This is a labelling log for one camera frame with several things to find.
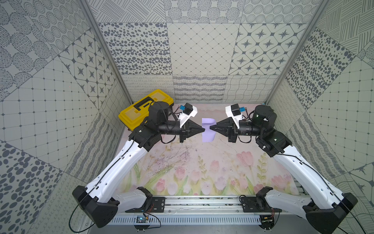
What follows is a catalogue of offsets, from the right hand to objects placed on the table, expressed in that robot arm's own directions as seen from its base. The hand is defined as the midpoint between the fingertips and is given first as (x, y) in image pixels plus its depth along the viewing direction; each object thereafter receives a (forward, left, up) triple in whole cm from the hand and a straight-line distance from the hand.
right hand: (210, 127), depth 59 cm
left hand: (0, +3, +1) cm, 3 cm away
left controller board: (-28, +33, -40) cm, 59 cm away
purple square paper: (-2, +1, -2) cm, 3 cm away
